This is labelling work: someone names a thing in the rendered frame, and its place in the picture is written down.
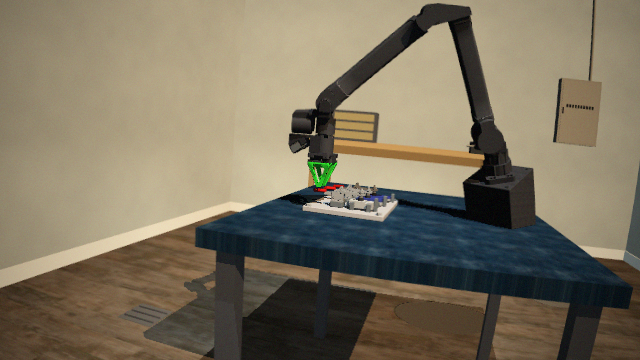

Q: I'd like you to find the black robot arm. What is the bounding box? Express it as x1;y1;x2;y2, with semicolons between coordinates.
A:
288;3;516;185

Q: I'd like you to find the white fixture plate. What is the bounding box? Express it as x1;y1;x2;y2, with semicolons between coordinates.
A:
302;195;399;222

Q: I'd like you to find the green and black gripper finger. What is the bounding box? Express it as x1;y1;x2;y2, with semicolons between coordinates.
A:
316;163;337;186
307;162;331;187

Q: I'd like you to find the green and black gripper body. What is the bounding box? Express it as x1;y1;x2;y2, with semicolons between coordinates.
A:
308;134;338;163

